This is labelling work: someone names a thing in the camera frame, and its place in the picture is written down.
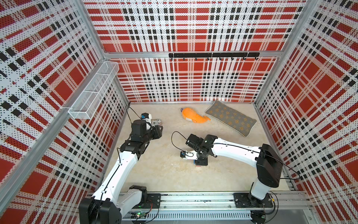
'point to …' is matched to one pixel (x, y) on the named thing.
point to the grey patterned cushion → (230, 118)
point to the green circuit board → (138, 215)
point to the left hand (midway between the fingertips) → (161, 127)
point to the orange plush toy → (189, 114)
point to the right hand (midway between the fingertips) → (202, 158)
